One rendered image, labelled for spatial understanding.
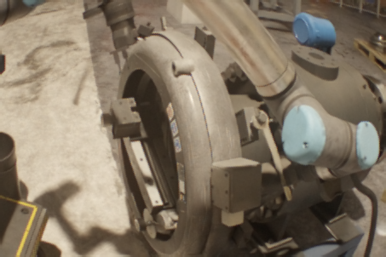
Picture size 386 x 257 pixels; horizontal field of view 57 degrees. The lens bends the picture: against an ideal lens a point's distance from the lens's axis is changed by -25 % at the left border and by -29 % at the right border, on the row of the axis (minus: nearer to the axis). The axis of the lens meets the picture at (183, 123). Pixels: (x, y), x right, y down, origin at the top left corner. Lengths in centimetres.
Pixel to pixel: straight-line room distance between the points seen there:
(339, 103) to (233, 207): 64
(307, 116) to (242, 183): 35
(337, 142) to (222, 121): 45
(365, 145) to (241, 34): 30
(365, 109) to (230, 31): 96
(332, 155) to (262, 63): 20
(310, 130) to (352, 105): 86
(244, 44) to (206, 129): 40
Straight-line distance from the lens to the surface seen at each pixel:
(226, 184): 99
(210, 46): 123
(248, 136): 107
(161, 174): 143
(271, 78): 75
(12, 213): 162
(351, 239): 176
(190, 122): 108
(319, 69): 147
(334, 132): 70
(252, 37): 71
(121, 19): 102
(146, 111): 152
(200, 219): 111
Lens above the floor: 135
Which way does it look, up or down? 28 degrees down
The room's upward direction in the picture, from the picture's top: 5 degrees clockwise
